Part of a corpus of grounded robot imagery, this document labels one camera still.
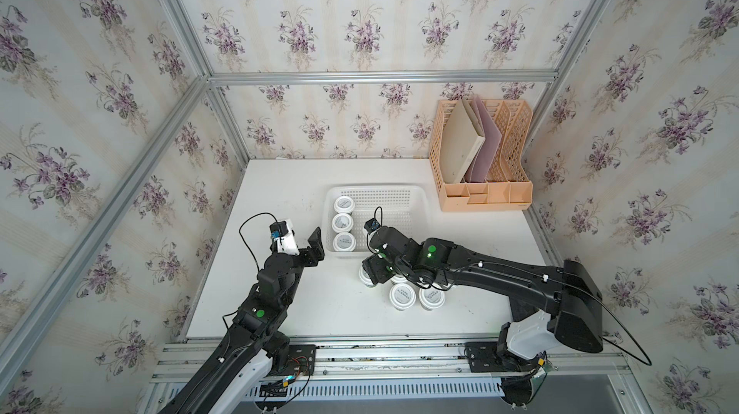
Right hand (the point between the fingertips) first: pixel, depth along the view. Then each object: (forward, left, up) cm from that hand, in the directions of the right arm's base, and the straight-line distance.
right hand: (375, 261), depth 77 cm
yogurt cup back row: (+23, +11, -6) cm, 26 cm away
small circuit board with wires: (-28, +25, -16) cm, 40 cm away
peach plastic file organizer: (+33, -47, -6) cm, 58 cm away
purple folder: (+36, -36, 0) cm, 50 cm away
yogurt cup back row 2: (+9, +10, -7) cm, 15 cm away
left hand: (+5, +17, +6) cm, 19 cm away
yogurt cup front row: (+16, +11, -6) cm, 20 cm away
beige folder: (+44, -30, +6) cm, 53 cm away
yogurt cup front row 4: (-7, -16, -8) cm, 19 cm away
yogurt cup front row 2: (-7, +2, +4) cm, 8 cm away
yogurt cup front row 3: (-7, -8, -8) cm, 13 cm away
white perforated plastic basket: (+26, -10, -11) cm, 30 cm away
